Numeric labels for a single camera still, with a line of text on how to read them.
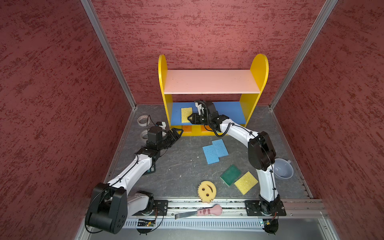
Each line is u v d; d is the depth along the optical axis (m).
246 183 0.82
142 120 1.11
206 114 0.73
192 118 0.85
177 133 0.75
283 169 0.86
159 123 0.78
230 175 0.85
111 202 0.40
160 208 0.74
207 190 0.77
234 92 0.72
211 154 0.92
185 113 0.96
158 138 0.65
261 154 0.58
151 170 0.85
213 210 0.72
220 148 0.95
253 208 0.74
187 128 1.02
